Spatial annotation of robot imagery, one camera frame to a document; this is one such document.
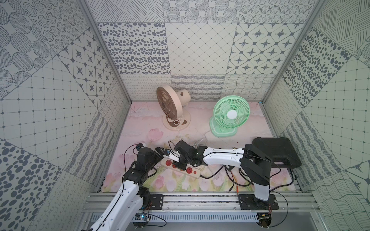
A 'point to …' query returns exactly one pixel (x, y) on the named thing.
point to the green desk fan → (230, 113)
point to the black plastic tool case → (280, 150)
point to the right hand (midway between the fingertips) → (177, 160)
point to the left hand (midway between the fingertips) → (157, 150)
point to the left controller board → (140, 219)
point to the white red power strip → (191, 171)
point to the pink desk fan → (172, 104)
